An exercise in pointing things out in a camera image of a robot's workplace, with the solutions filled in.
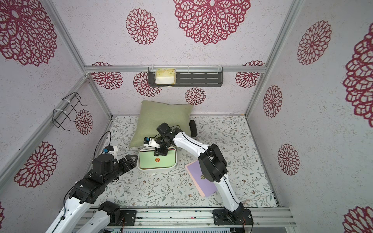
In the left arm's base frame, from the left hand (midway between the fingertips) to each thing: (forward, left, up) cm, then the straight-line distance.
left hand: (133, 160), depth 75 cm
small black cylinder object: (+33, -32, -18) cm, 50 cm away
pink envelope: (-4, -31, -19) cm, 37 cm away
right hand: (+12, -8, -9) cm, 17 cm away
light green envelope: (+11, -1, -22) cm, 24 cm away
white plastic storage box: (+14, -5, -13) cm, 20 cm away
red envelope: (+10, -8, -8) cm, 15 cm away
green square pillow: (+37, -4, -4) cm, 37 cm away
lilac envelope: (-9, -40, -18) cm, 44 cm away
